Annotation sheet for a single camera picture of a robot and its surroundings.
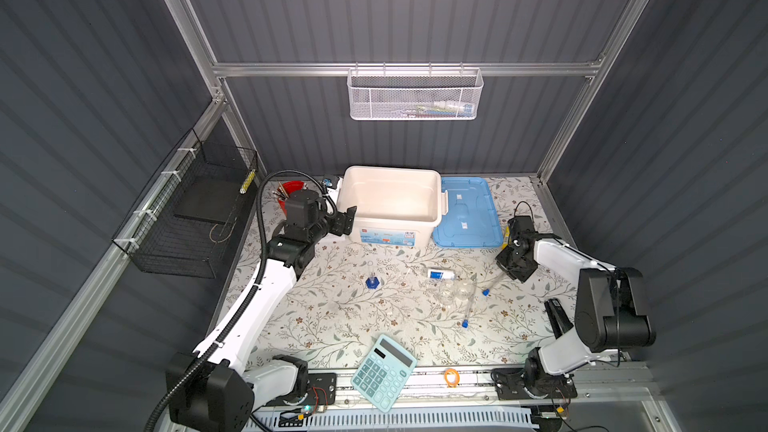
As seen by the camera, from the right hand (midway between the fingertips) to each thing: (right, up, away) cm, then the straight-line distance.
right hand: (507, 269), depth 93 cm
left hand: (-50, +21, -15) cm, 57 cm away
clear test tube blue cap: (-8, -6, -4) cm, 11 cm away
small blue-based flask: (-42, -4, -2) cm, 43 cm away
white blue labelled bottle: (-21, -1, -2) cm, 21 cm away
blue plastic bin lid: (-8, +15, +15) cm, 23 cm away
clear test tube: (-15, -13, -9) cm, 22 cm away
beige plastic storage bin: (-35, +20, +15) cm, 43 cm away
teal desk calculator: (-39, -22, -18) cm, 49 cm away
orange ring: (-21, -24, -17) cm, 36 cm away
